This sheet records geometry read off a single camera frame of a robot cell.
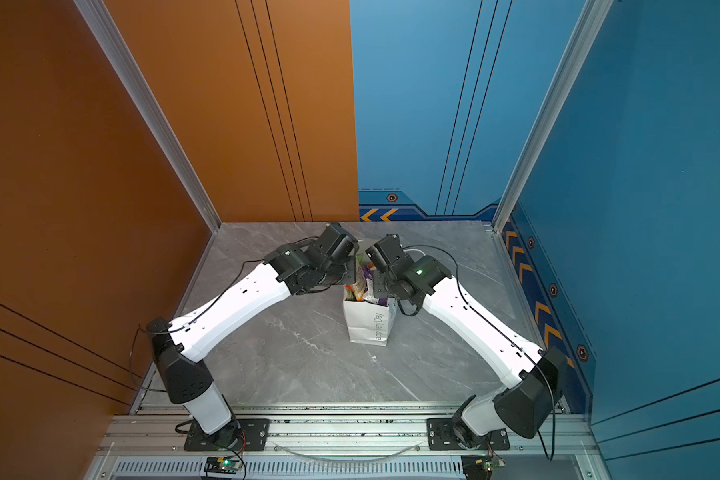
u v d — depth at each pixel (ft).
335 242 1.79
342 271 2.18
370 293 2.43
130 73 2.59
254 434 2.43
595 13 2.28
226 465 2.31
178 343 1.40
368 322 2.44
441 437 2.38
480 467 2.31
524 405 1.25
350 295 2.38
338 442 2.38
